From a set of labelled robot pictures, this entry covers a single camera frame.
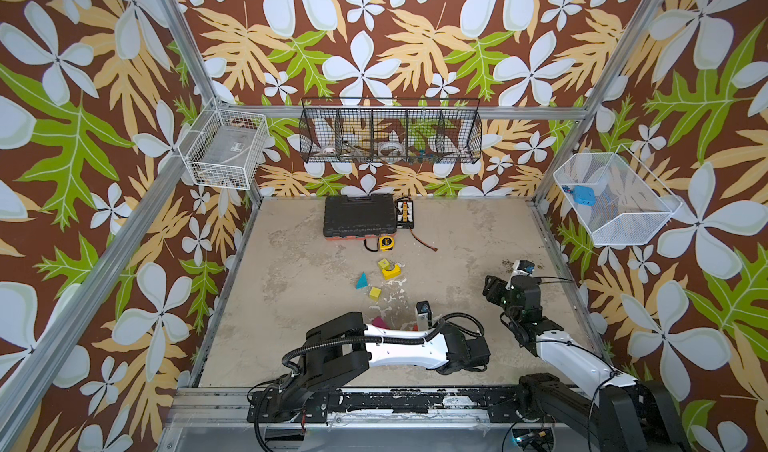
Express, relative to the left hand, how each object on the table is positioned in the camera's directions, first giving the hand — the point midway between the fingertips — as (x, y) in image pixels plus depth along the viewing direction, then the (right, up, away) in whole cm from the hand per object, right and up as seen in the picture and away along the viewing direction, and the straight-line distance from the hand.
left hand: (430, 343), depth 82 cm
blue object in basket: (+46, +42, +4) cm, 62 cm away
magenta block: (-14, +4, +6) cm, 16 cm away
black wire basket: (-11, +65, +16) cm, 67 cm away
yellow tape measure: (-12, +27, +23) cm, 37 cm away
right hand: (+20, +17, +7) cm, 27 cm away
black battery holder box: (-4, +37, +33) cm, 50 cm away
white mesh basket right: (+52, +41, +1) cm, 66 cm away
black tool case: (-24, +36, +30) cm, 52 cm away
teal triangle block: (-20, +14, +15) cm, 29 cm away
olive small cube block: (-13, +20, +17) cm, 29 cm away
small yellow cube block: (-16, +12, +9) cm, 22 cm away
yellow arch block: (-11, +17, +16) cm, 26 cm away
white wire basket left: (-60, +55, +5) cm, 82 cm away
